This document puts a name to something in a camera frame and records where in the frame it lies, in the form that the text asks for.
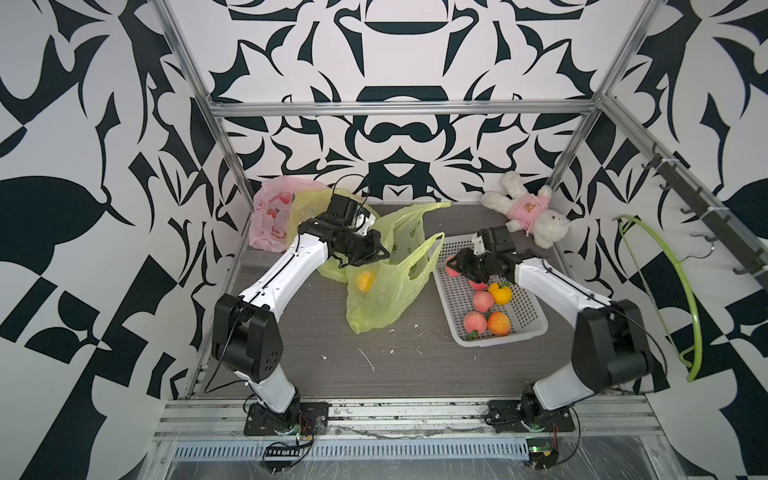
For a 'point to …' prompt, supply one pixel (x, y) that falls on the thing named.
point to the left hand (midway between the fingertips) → (387, 249)
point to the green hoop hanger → (699, 344)
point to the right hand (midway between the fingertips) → (451, 261)
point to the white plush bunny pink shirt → (528, 211)
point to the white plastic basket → (527, 320)
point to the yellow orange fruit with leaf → (502, 292)
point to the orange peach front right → (499, 324)
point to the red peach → (450, 272)
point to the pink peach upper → (478, 286)
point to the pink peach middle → (483, 301)
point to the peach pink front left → (475, 321)
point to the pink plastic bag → (270, 219)
